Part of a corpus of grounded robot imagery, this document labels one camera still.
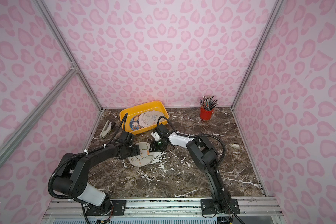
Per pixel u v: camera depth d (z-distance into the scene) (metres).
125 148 0.72
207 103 1.01
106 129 1.05
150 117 1.10
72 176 0.45
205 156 0.54
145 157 0.92
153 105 1.15
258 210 0.73
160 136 0.85
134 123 1.08
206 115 1.10
